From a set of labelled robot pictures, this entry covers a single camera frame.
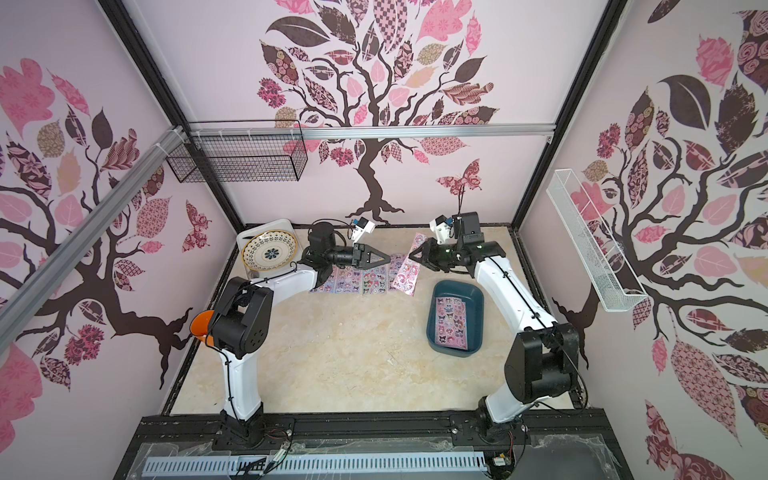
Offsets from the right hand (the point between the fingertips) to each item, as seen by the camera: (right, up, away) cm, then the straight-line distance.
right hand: (412, 259), depth 81 cm
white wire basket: (+44, +4, -10) cm, 45 cm away
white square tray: (-53, +14, +42) cm, 69 cm away
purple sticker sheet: (-5, -1, -1) cm, 5 cm away
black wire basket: (-71, +47, +48) cm, 97 cm away
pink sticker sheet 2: (-21, -8, +23) cm, 32 cm away
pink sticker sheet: (-2, -6, -2) cm, 6 cm away
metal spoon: (-57, -6, +26) cm, 62 cm away
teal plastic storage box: (+21, -12, +13) cm, 27 cm away
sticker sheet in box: (+13, -22, +9) cm, 27 cm away
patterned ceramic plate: (-53, +3, +32) cm, 62 cm away
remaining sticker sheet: (-12, -8, +23) cm, 27 cm away
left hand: (-7, -1, +1) cm, 7 cm away
